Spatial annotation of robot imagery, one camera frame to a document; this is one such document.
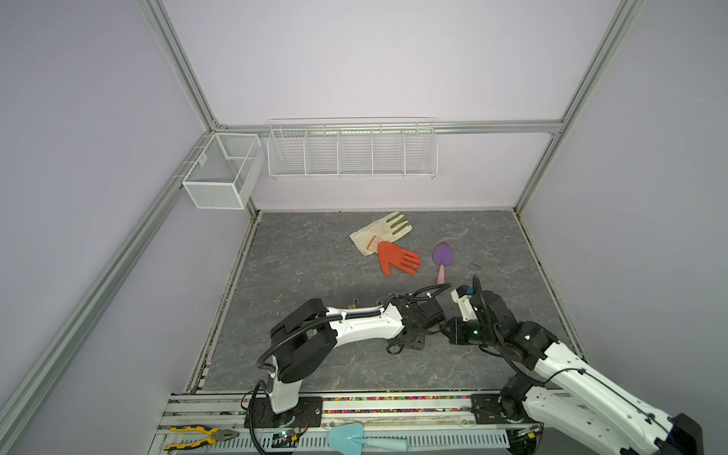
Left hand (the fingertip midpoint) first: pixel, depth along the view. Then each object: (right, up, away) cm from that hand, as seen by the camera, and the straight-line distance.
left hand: (411, 344), depth 83 cm
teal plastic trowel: (-17, -19, -12) cm, 28 cm away
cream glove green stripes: (-14, +31, +30) cm, 45 cm away
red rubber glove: (-5, +25, +23) cm, 35 cm away
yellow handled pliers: (-50, -18, -13) cm, 54 cm away
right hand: (+8, +6, -5) cm, 11 cm away
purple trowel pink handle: (+15, +25, +23) cm, 37 cm away
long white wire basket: (-18, +63, +16) cm, 68 cm away
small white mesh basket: (-65, +56, +19) cm, 88 cm away
